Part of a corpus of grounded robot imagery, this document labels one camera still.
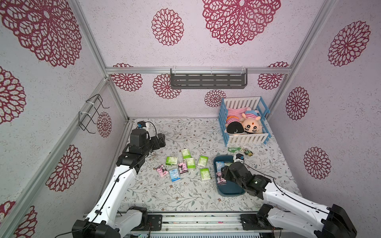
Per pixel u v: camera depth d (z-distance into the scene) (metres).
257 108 1.12
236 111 1.12
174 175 0.88
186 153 0.97
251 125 0.99
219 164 0.91
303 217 0.46
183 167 0.90
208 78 0.92
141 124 0.66
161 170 0.90
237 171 0.62
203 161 0.94
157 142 0.67
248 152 0.99
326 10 0.69
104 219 0.39
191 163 0.93
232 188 0.80
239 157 0.73
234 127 0.96
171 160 0.95
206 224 0.73
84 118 0.73
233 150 1.02
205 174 0.88
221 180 0.85
